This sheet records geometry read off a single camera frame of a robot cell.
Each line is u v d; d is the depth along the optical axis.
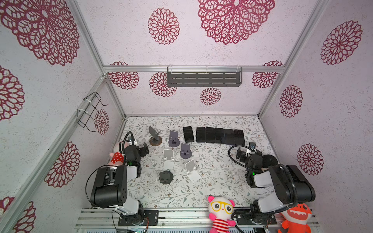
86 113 0.75
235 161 0.73
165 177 0.83
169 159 0.92
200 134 1.12
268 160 0.85
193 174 0.89
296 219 0.68
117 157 0.90
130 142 0.80
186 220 0.73
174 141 1.00
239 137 1.07
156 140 1.02
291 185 0.43
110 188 0.47
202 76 0.95
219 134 1.10
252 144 0.79
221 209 0.70
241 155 0.84
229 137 1.07
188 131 1.10
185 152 0.94
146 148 0.87
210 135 1.09
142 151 0.85
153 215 0.75
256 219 0.69
